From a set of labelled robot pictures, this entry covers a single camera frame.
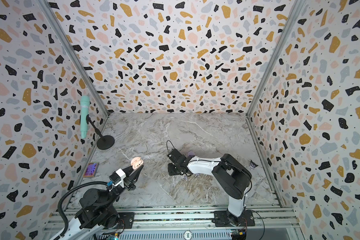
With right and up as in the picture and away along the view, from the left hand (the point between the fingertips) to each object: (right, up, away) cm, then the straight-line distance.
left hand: (140, 162), depth 63 cm
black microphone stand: (-38, +4, +39) cm, 55 cm away
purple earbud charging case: (+22, -2, +35) cm, 41 cm away
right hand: (+8, -10, +25) cm, 28 cm away
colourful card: (-38, -10, +26) cm, 48 cm away
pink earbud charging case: (-1, 0, -2) cm, 2 cm away
